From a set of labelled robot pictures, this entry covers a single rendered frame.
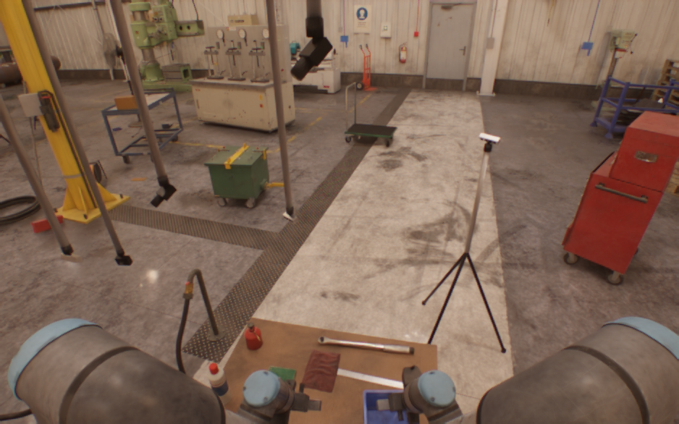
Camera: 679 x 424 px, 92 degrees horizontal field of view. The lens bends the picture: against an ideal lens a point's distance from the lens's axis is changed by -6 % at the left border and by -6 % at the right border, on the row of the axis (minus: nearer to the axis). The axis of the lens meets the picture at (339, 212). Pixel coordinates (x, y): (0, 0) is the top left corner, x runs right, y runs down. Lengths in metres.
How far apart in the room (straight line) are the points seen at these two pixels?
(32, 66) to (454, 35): 8.73
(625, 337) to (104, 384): 0.60
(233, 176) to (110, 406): 3.47
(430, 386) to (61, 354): 0.78
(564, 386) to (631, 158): 2.67
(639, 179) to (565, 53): 7.80
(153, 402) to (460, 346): 2.22
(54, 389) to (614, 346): 0.64
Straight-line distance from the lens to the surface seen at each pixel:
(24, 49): 4.44
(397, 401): 1.18
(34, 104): 4.42
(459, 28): 10.26
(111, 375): 0.48
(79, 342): 0.54
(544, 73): 10.60
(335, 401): 1.66
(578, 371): 0.48
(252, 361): 1.82
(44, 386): 0.53
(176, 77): 11.76
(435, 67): 10.35
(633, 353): 0.53
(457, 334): 2.59
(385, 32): 10.38
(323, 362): 1.75
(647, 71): 11.29
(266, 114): 6.31
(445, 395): 1.01
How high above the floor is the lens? 1.90
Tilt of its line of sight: 30 degrees down
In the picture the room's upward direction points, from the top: 1 degrees counter-clockwise
